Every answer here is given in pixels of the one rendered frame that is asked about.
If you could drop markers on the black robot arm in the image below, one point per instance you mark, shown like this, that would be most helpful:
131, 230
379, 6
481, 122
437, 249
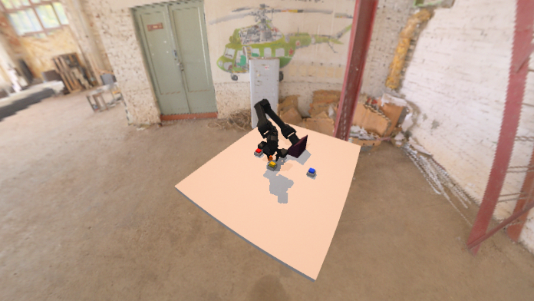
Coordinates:
263, 107

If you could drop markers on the yellow button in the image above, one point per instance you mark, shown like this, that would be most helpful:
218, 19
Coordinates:
272, 166

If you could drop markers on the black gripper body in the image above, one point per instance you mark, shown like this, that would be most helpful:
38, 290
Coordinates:
280, 152

